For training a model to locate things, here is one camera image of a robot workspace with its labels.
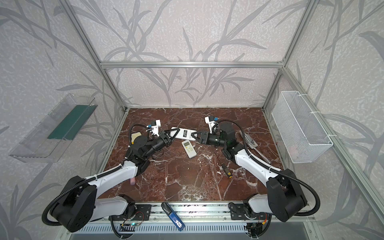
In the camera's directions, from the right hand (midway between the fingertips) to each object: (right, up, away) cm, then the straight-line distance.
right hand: (193, 131), depth 76 cm
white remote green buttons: (-4, -13, +20) cm, 24 cm away
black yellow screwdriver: (+19, -24, +10) cm, 32 cm away
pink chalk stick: (-33, -27, +3) cm, 43 cm away
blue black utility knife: (-9, -40, -7) cm, 41 cm away
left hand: (-6, +2, -3) cm, 7 cm away
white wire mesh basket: (+47, +1, -13) cm, 48 cm away
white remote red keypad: (-5, -1, -2) cm, 6 cm away
